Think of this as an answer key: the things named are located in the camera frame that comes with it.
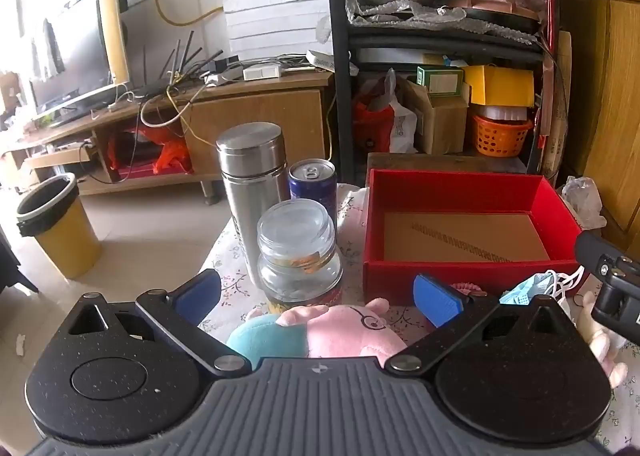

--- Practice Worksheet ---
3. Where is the flat cardboard sheet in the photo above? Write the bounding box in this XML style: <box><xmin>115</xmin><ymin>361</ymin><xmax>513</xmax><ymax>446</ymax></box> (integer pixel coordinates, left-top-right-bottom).
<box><xmin>537</xmin><ymin>31</ymin><xmax>573</xmax><ymax>177</ymax></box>

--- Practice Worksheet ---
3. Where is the brown cardboard box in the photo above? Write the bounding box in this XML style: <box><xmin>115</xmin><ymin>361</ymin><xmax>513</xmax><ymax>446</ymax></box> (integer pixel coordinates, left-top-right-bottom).
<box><xmin>400</xmin><ymin>79</ymin><xmax>471</xmax><ymax>154</ymax></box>

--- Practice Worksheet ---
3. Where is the clear glass jar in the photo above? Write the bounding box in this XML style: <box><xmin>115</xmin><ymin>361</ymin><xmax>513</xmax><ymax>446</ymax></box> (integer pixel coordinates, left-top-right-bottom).
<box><xmin>256</xmin><ymin>199</ymin><xmax>345</xmax><ymax>312</ymax></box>

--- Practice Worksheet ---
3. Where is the wooden television cabinet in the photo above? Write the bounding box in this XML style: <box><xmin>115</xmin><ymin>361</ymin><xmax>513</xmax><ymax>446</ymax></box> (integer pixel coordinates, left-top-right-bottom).
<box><xmin>0</xmin><ymin>70</ymin><xmax>335</xmax><ymax>197</ymax></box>

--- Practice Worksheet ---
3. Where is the wooden wardrobe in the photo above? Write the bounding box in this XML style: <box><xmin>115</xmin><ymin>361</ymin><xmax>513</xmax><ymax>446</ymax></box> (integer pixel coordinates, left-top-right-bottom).
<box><xmin>557</xmin><ymin>0</ymin><xmax>640</xmax><ymax>237</ymax></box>

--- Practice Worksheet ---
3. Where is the pink lidded pan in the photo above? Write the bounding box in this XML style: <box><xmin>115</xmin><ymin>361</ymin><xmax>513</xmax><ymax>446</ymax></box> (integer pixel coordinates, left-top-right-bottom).
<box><xmin>445</xmin><ymin>0</ymin><xmax>543</xmax><ymax>32</ymax></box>

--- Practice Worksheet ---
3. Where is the pink knit hat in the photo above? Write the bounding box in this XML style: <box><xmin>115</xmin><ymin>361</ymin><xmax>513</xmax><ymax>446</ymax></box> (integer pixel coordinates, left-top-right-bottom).
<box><xmin>449</xmin><ymin>280</ymin><xmax>490</xmax><ymax>298</ymax></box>

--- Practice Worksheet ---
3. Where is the yellow trash bin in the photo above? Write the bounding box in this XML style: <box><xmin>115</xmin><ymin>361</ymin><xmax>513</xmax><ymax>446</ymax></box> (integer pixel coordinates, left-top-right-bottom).
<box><xmin>16</xmin><ymin>173</ymin><xmax>102</xmax><ymax>281</ymax></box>

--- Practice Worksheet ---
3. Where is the orange plastic basket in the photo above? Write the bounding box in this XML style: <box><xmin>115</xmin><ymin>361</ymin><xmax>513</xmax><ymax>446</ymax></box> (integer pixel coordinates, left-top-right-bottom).
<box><xmin>472</xmin><ymin>114</ymin><xmax>535</xmax><ymax>158</ymax></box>

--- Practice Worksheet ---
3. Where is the white plastic bag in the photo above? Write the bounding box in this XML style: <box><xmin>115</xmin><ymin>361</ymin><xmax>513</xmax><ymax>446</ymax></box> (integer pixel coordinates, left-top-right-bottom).
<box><xmin>382</xmin><ymin>69</ymin><xmax>418</xmax><ymax>153</ymax></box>

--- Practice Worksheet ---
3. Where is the green carton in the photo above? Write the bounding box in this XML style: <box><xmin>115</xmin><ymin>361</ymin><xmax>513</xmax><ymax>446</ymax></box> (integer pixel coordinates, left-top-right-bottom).
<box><xmin>416</xmin><ymin>65</ymin><xmax>465</xmax><ymax>97</ymax></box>

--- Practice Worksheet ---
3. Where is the white adapter box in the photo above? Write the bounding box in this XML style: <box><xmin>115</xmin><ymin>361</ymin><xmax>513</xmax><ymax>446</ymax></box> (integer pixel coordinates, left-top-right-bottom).
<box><xmin>243</xmin><ymin>64</ymin><xmax>283</xmax><ymax>81</ymax></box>

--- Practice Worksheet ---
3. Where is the floral tablecloth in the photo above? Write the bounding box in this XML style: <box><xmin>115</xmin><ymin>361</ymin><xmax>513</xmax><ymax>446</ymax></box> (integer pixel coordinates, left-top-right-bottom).
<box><xmin>197</xmin><ymin>183</ymin><xmax>640</xmax><ymax>454</ymax></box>

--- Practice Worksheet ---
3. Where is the blue drink can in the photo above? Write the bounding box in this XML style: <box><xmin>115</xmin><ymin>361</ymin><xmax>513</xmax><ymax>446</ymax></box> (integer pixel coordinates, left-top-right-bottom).
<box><xmin>289</xmin><ymin>159</ymin><xmax>338</xmax><ymax>224</ymax></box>

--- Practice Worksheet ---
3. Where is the white plastic container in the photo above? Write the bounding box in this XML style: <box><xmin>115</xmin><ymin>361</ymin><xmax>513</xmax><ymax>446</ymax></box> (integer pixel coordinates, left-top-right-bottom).
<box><xmin>475</xmin><ymin>104</ymin><xmax>530</xmax><ymax>123</ymax></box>

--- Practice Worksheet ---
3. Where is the clear bubble wrap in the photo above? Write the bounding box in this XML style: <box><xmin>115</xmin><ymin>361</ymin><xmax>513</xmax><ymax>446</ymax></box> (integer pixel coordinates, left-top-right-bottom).
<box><xmin>345</xmin><ymin>0</ymin><xmax>538</xmax><ymax>44</ymax></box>

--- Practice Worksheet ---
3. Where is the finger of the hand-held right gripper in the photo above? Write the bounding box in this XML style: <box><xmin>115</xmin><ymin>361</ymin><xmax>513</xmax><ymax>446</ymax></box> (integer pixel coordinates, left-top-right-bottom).
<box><xmin>574</xmin><ymin>231</ymin><xmax>640</xmax><ymax>283</ymax></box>

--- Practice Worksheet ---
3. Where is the black shelf rack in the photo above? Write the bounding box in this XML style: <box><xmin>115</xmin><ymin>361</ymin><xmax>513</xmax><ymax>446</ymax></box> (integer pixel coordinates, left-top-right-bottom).
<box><xmin>324</xmin><ymin>0</ymin><xmax>561</xmax><ymax>172</ymax></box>

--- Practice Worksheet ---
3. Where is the red cardboard box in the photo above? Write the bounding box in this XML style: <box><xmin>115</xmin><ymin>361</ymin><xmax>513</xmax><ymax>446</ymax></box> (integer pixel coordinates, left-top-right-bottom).
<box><xmin>362</xmin><ymin>167</ymin><xmax>585</xmax><ymax>307</ymax></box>

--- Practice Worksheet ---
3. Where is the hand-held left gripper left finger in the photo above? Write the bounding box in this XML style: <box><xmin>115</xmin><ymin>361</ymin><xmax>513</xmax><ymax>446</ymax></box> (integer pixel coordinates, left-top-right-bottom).
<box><xmin>67</xmin><ymin>269</ymin><xmax>253</xmax><ymax>378</ymax></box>

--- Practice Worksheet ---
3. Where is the blue face mask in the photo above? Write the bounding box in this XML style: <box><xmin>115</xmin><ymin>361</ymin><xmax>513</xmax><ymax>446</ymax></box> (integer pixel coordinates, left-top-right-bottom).
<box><xmin>500</xmin><ymin>269</ymin><xmax>587</xmax><ymax>308</ymax></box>

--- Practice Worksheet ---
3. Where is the yellow carton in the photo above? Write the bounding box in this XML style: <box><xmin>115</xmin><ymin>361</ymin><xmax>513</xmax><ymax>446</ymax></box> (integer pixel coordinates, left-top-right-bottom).
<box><xmin>462</xmin><ymin>65</ymin><xmax>536</xmax><ymax>108</ymax></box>

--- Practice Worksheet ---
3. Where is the red plastic bag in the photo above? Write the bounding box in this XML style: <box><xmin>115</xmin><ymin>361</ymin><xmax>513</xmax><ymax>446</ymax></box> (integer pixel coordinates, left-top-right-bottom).
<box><xmin>352</xmin><ymin>91</ymin><xmax>396</xmax><ymax>153</ymax></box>
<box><xmin>107</xmin><ymin>123</ymin><xmax>193</xmax><ymax>177</ymax></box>

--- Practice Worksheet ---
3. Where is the person's right hand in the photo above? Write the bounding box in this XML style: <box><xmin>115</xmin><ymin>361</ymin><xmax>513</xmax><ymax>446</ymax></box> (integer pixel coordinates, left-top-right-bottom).
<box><xmin>575</xmin><ymin>292</ymin><xmax>628</xmax><ymax>389</ymax></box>

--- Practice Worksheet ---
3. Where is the steel thermos bottle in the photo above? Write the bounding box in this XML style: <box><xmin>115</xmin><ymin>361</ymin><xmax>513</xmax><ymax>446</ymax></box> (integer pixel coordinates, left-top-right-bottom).
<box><xmin>216</xmin><ymin>122</ymin><xmax>288</xmax><ymax>287</ymax></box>

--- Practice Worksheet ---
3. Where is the pink and teal plush toy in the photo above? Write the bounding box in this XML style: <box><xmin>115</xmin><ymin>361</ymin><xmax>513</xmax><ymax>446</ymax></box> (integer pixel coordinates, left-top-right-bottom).
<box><xmin>226</xmin><ymin>299</ymin><xmax>436</xmax><ymax>372</ymax></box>

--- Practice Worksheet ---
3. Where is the clear crumpled plastic bag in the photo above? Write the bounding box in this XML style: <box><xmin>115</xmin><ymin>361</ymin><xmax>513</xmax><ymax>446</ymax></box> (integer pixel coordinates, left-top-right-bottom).
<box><xmin>560</xmin><ymin>176</ymin><xmax>608</xmax><ymax>232</ymax></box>

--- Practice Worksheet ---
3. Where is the black router with antennas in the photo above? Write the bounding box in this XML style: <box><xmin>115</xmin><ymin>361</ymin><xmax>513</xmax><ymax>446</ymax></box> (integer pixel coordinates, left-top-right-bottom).
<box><xmin>134</xmin><ymin>31</ymin><xmax>226</xmax><ymax>98</ymax></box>

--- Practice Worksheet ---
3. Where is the flat screen television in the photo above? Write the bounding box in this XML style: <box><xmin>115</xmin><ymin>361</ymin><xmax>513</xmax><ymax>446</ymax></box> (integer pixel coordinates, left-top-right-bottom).
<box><xmin>27</xmin><ymin>0</ymin><xmax>132</xmax><ymax>127</ymax></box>

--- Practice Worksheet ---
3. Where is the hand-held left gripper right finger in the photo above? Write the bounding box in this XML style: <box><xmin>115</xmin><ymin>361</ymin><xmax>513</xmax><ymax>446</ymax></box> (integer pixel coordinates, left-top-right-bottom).
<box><xmin>385</xmin><ymin>273</ymin><xmax>576</xmax><ymax>377</ymax></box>

